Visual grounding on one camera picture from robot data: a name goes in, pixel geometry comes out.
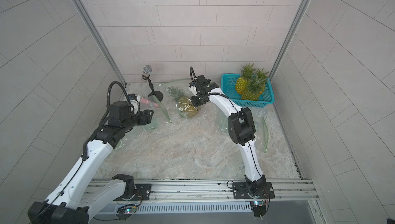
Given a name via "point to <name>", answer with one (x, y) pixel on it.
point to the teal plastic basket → (228, 84)
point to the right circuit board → (258, 207)
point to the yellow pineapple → (246, 73)
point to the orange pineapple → (262, 76)
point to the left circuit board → (125, 211)
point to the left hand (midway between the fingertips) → (151, 109)
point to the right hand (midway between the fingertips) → (194, 102)
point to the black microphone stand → (158, 94)
